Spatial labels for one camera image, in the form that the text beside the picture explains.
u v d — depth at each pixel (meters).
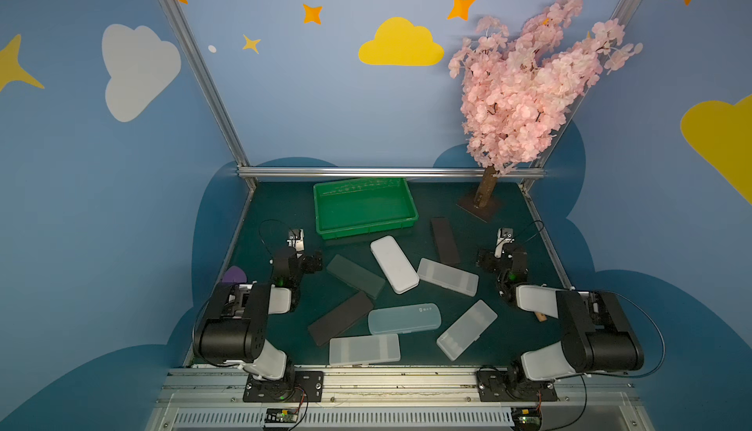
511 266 0.73
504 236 0.83
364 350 0.79
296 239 0.81
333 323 0.84
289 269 0.73
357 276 0.93
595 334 0.45
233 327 0.46
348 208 1.14
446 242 1.04
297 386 0.73
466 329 0.84
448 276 0.95
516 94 0.68
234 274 0.97
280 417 0.72
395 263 0.97
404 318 0.85
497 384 0.75
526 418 0.73
